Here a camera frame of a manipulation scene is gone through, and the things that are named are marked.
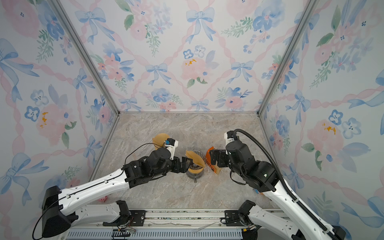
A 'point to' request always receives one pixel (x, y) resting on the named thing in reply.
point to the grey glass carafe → (194, 176)
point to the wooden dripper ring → (196, 171)
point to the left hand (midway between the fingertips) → (187, 159)
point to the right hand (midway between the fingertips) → (218, 150)
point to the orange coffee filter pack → (215, 168)
